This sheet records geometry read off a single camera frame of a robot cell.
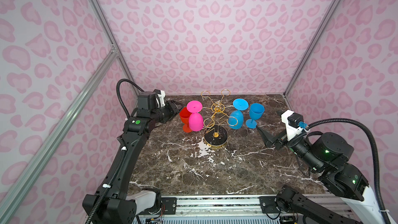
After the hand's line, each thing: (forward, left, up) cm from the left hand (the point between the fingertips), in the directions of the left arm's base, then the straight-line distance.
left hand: (183, 104), depth 71 cm
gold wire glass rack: (+1, -16, -31) cm, 35 cm away
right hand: (-15, -31, +9) cm, 36 cm away
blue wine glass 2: (+8, -40, -18) cm, 44 cm away
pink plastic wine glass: (-1, -5, -14) cm, 14 cm away
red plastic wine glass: (+6, +2, -16) cm, 17 cm away
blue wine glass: (+1, -26, -14) cm, 30 cm away
